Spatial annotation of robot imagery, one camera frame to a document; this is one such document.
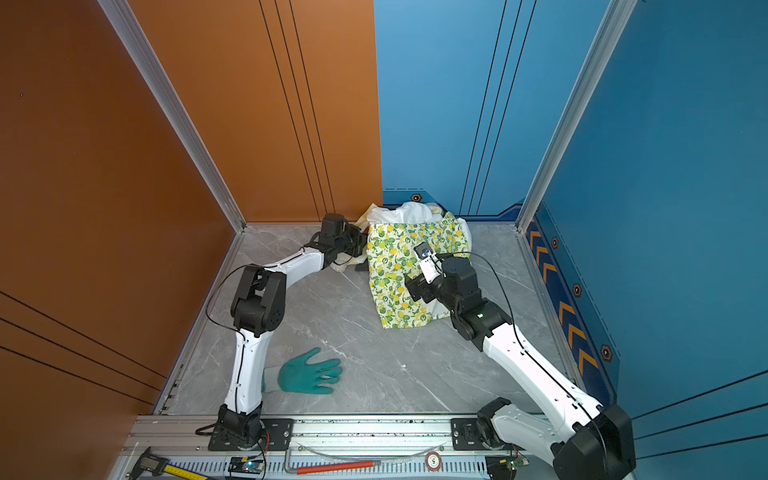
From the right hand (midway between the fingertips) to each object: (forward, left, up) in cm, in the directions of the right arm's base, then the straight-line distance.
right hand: (419, 264), depth 77 cm
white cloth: (+33, -1, -11) cm, 35 cm away
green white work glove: (-20, +33, -23) cm, 45 cm away
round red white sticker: (-40, -2, -25) cm, 47 cm away
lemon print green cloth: (+14, +8, -14) cm, 21 cm away
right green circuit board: (-40, -22, -25) cm, 52 cm away
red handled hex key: (-41, +23, -25) cm, 53 cm away
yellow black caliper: (-40, +62, -24) cm, 78 cm away
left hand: (+25, +13, -11) cm, 30 cm away
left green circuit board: (-40, +43, -26) cm, 64 cm away
